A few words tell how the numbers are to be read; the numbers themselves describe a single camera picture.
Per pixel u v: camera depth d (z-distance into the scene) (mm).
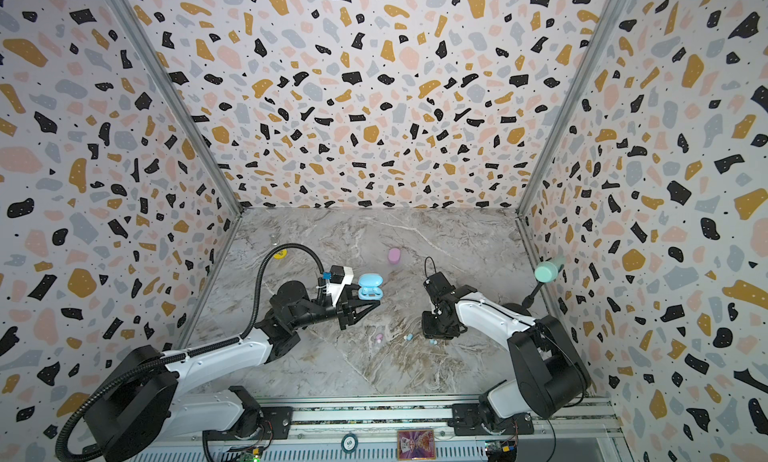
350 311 663
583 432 740
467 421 733
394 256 1063
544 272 637
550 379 432
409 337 877
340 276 636
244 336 556
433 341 876
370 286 717
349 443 714
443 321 743
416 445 701
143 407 399
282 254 1063
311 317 658
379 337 877
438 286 730
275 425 730
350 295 714
